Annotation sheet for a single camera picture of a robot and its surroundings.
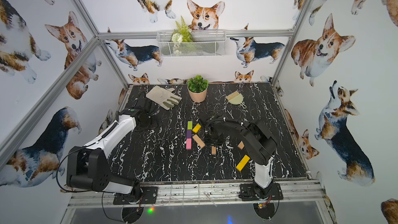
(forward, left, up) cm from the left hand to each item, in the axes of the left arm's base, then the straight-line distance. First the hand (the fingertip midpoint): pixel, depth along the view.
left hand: (156, 122), depth 88 cm
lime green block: (+3, -18, -9) cm, 21 cm away
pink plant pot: (+21, -23, -3) cm, 31 cm away
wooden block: (-11, -48, -9) cm, 50 cm away
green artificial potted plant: (+25, -24, +5) cm, 35 cm away
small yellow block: (+1, -23, -10) cm, 25 cm away
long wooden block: (-8, -24, -9) cm, 27 cm away
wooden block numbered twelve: (-13, -32, -9) cm, 36 cm away
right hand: (-10, -31, -9) cm, 33 cm away
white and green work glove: (+26, +1, -11) cm, 28 cm away
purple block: (-2, -18, -11) cm, 21 cm away
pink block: (-9, -18, -10) cm, 22 cm away
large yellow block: (-20, -48, -10) cm, 53 cm away
